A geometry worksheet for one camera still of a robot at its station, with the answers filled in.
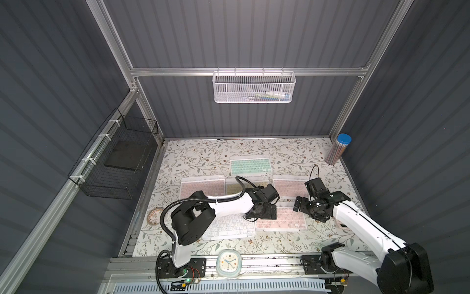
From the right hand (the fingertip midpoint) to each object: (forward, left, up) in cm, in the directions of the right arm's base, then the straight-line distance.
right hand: (305, 210), depth 83 cm
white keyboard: (-6, +35, -5) cm, 36 cm away
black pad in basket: (+13, +76, +25) cm, 81 cm away
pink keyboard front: (-3, +8, -5) cm, 10 cm away
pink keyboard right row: (+15, +4, -5) cm, 16 cm away
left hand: (-4, +16, -3) cm, 17 cm away
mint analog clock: (-21, +34, -2) cm, 41 cm away
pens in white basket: (+48, +15, +29) cm, 58 cm away
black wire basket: (+1, +83, +25) cm, 87 cm away
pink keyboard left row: (+16, +47, -6) cm, 50 cm away
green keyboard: (+30, +24, -6) cm, 39 cm away
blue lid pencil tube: (+32, -23, +13) cm, 41 cm away
